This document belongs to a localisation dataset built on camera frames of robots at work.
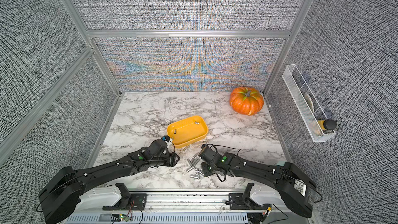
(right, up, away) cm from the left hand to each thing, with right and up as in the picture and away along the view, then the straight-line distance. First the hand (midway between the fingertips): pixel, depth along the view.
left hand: (178, 158), depth 82 cm
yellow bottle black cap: (+63, +20, -20) cm, 69 cm away
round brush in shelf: (+61, +30, -12) cm, 69 cm away
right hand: (+13, -3, 0) cm, 14 cm away
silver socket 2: (-4, +12, +15) cm, 20 cm away
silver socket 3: (+3, +3, +10) cm, 11 cm away
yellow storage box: (+2, +11, +16) cm, 20 cm away
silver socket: (+10, +17, +19) cm, 27 cm away
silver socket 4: (+9, -3, +3) cm, 10 cm away
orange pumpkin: (+41, +31, +16) cm, 54 cm away
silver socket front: (+8, -9, -2) cm, 12 cm away
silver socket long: (+9, 0, +7) cm, 12 cm away
